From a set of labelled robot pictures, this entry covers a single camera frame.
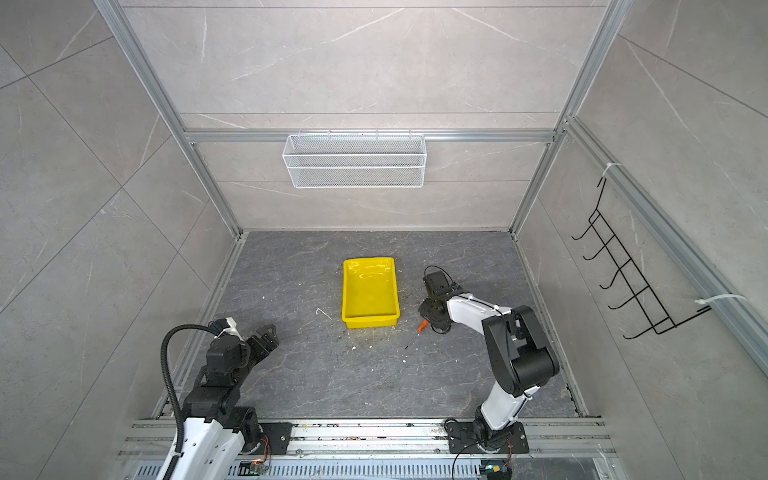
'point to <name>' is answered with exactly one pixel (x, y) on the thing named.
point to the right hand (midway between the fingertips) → (426, 311)
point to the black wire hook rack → (645, 304)
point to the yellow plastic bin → (370, 296)
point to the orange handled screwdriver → (424, 323)
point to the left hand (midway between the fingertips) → (262, 328)
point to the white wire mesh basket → (354, 161)
